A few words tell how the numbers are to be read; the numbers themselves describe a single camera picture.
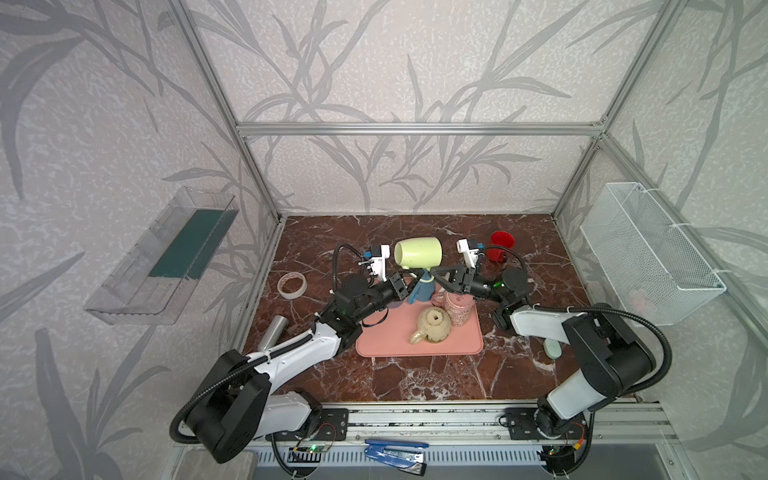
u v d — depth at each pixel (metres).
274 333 0.86
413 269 0.72
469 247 0.74
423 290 0.92
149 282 0.64
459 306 0.82
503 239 1.06
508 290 0.65
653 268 0.64
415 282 0.72
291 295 0.97
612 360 0.46
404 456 0.68
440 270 0.72
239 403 0.41
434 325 0.82
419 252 0.72
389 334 0.87
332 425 0.73
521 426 0.73
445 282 0.74
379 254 0.71
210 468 0.66
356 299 0.59
